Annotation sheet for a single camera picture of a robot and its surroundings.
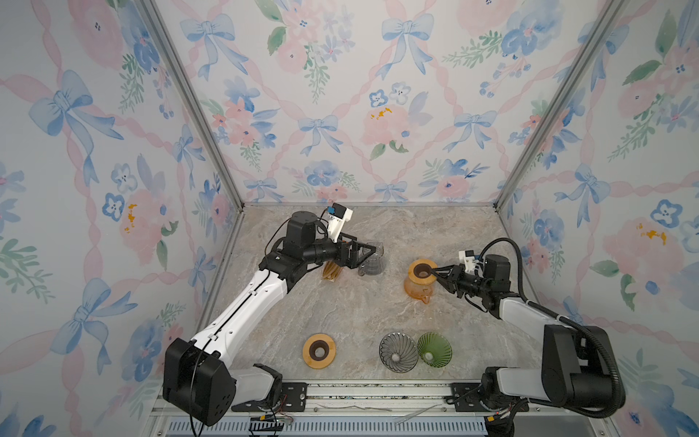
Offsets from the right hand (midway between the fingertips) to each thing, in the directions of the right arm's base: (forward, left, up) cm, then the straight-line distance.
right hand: (432, 271), depth 86 cm
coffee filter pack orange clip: (+4, +33, -7) cm, 34 cm away
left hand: (-3, +22, +18) cm, 28 cm away
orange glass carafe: (-3, +4, -8) cm, 9 cm away
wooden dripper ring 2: (-22, +39, -9) cm, 46 cm away
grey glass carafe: (+6, +18, -6) cm, 19 cm away
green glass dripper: (-21, 0, -11) cm, 23 cm away
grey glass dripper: (-22, +11, -10) cm, 27 cm away
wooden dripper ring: (-3, +4, -1) cm, 5 cm away
